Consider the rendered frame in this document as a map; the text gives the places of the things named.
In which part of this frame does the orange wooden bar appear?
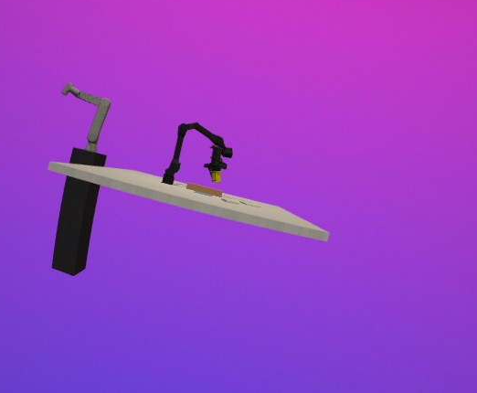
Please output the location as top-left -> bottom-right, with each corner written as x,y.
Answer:
186,182 -> 223,197

